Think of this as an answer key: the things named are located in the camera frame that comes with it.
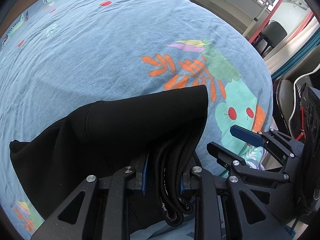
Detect black pants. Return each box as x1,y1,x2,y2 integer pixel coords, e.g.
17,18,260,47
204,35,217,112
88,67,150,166
9,85,208,226

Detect dark jacket on chair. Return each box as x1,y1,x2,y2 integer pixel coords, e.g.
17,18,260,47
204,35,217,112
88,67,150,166
298,86,319,207

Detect black lounge chair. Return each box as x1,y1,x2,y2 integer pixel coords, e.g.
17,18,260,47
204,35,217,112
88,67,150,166
272,46,319,135

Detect dark green stool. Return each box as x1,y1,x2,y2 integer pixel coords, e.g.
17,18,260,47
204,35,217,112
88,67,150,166
252,21,287,58

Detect teal curtain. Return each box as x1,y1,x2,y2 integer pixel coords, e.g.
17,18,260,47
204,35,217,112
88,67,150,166
271,29,320,81

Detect blue patterned bed sheet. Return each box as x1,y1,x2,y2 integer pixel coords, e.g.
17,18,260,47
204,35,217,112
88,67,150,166
1,0,272,239

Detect wooden headboard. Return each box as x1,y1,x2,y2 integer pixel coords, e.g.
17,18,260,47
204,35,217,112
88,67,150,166
0,0,71,38

